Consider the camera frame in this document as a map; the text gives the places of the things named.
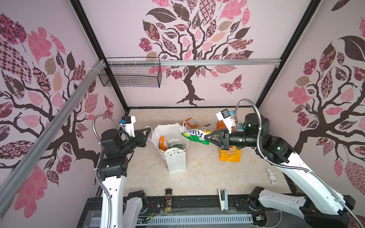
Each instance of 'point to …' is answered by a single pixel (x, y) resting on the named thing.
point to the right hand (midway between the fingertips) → (206, 136)
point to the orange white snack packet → (190, 122)
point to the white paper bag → (171, 140)
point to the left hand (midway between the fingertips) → (151, 131)
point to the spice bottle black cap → (168, 200)
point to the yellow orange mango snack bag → (233, 154)
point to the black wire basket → (132, 72)
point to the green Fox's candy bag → (177, 146)
